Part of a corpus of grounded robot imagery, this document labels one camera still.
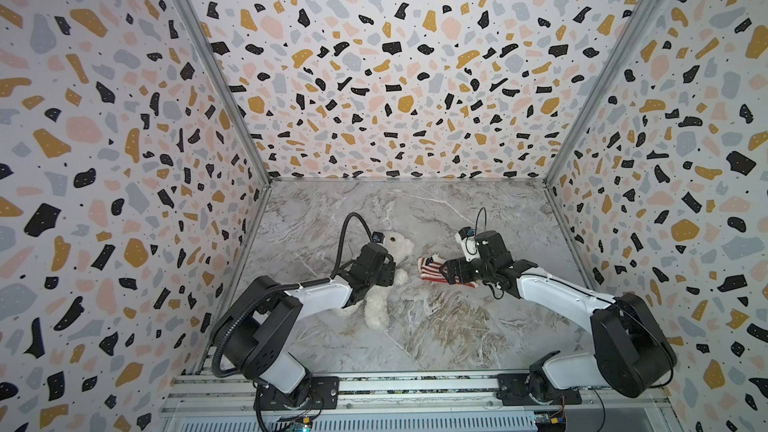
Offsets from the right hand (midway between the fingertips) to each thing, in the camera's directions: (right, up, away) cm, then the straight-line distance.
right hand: (452, 260), depth 88 cm
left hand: (-18, -1, +3) cm, 19 cm away
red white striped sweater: (-6, -4, +7) cm, 10 cm away
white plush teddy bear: (-22, -11, -6) cm, 25 cm away
